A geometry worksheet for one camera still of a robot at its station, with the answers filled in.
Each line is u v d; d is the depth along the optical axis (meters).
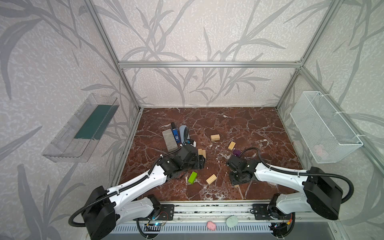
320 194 0.42
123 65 0.94
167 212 0.73
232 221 0.70
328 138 0.62
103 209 0.39
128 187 0.44
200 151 0.93
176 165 0.57
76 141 0.63
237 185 0.82
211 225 0.68
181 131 1.02
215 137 1.00
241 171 0.63
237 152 0.97
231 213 0.75
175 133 1.01
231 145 0.99
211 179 0.84
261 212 0.74
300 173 0.47
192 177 0.84
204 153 0.94
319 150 0.73
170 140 0.96
